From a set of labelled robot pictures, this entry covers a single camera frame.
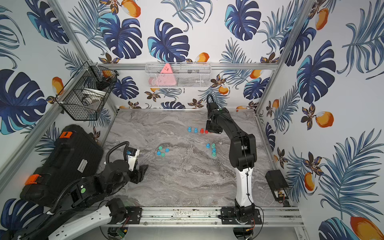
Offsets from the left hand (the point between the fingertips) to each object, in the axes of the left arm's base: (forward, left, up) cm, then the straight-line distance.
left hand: (143, 163), depth 69 cm
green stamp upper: (+25, -36, -20) cm, 48 cm away
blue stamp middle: (+21, -36, -19) cm, 45 cm away
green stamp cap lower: (+17, -3, -23) cm, 28 cm away
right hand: (+32, -34, -12) cm, 49 cm away
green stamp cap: (+22, 0, -22) cm, 31 cm away
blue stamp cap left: (+18, 0, -22) cm, 28 cm away
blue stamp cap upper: (+20, -5, -21) cm, 30 cm away
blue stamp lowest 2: (+36, -23, -20) cm, 47 cm away
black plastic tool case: (+3, +36, -3) cm, 36 cm away
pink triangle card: (+50, -4, +14) cm, 52 cm away
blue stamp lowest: (+37, -19, -19) cm, 46 cm away
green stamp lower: (+18, -36, -20) cm, 45 cm away
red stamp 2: (+25, -29, -5) cm, 39 cm away
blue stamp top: (+24, -32, -20) cm, 45 cm away
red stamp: (+36, -28, -19) cm, 50 cm away
